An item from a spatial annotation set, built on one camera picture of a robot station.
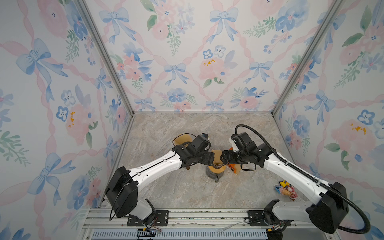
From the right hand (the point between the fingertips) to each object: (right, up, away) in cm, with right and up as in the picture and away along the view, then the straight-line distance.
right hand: (226, 156), depth 81 cm
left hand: (-9, +1, -1) cm, 9 cm away
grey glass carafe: (-7, -11, +3) cm, 13 cm away
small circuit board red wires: (-41, -36, -8) cm, 54 cm away
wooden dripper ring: (-5, -7, -1) cm, 9 cm away
